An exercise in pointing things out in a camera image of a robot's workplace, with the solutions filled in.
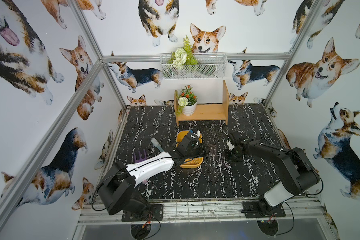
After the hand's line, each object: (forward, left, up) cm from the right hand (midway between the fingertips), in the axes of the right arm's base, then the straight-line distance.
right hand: (229, 156), depth 92 cm
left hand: (0, +14, +15) cm, 20 cm away
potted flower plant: (+28, +25, +20) cm, 43 cm away
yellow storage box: (-4, +22, 0) cm, 23 cm away
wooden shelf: (+33, +13, +5) cm, 36 cm away
